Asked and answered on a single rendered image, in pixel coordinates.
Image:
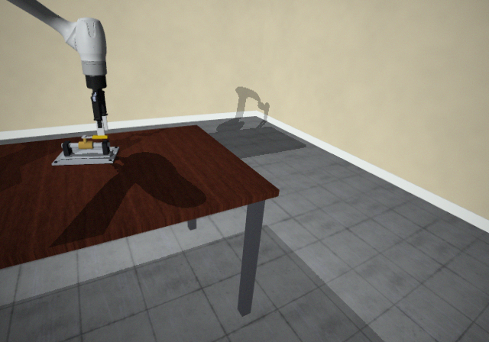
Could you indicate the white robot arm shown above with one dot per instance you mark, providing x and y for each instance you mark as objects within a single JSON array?
[{"x": 89, "y": 34}]

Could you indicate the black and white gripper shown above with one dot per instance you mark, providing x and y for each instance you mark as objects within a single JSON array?
[{"x": 97, "y": 83}]

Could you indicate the ball valve with yellow lever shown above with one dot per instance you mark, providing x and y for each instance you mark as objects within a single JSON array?
[{"x": 68, "y": 153}]

